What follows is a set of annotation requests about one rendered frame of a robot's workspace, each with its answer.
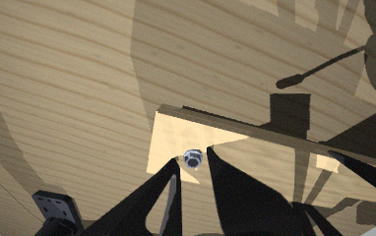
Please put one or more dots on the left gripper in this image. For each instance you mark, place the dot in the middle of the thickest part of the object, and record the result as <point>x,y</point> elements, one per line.
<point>362,169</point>

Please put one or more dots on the grey metal nut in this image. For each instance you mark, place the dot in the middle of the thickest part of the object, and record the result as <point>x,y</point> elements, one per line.
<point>192,158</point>

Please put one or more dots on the light wooden slat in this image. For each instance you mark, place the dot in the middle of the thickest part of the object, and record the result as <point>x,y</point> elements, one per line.
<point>300,173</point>

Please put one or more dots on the pale yellow flat bar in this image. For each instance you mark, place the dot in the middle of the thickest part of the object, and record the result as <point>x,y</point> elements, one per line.
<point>364,191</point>

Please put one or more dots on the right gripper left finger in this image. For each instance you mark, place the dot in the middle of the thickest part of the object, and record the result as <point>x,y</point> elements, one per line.
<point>128,218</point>

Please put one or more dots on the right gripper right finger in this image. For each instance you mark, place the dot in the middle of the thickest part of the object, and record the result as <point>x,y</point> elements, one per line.
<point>245,204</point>

